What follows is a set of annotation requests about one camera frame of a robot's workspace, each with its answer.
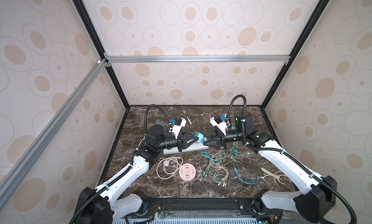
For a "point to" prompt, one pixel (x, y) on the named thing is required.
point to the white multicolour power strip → (195, 146)
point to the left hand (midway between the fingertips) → (198, 139)
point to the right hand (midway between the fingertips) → (205, 139)
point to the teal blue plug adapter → (199, 135)
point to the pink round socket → (187, 172)
